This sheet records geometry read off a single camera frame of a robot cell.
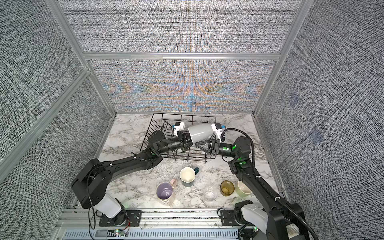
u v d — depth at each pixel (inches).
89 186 17.5
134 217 28.9
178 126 28.3
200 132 25.8
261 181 19.6
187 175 33.1
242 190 28.9
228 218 28.8
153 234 27.6
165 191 31.8
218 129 25.6
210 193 31.9
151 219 29.4
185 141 26.1
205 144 25.6
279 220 15.4
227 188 32.3
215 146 23.8
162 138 23.8
